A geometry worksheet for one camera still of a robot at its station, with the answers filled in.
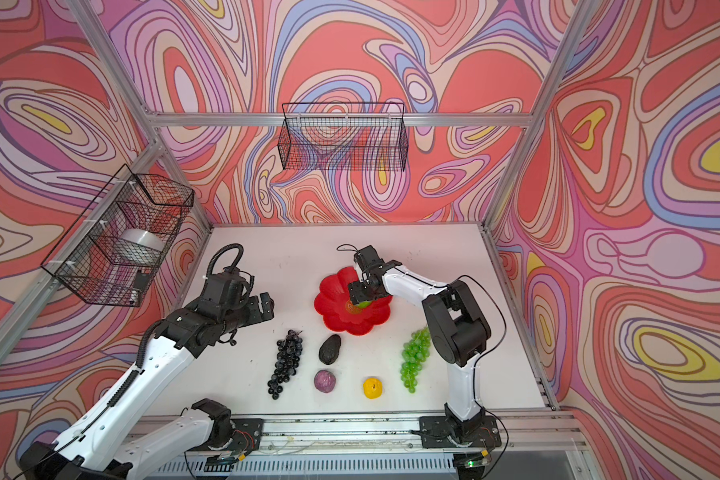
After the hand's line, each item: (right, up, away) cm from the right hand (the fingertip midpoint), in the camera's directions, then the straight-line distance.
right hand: (364, 299), depth 96 cm
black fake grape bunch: (-21, -14, -14) cm, 29 cm away
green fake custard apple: (0, -1, -5) cm, 5 cm away
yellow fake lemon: (+2, -20, -21) cm, 29 cm away
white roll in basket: (-55, +17, -26) cm, 63 cm away
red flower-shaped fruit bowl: (-10, -2, 0) cm, 10 cm away
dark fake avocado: (-10, -12, -13) cm, 20 cm away
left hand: (-27, +2, -18) cm, 33 cm away
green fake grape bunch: (+14, -13, -12) cm, 23 cm away
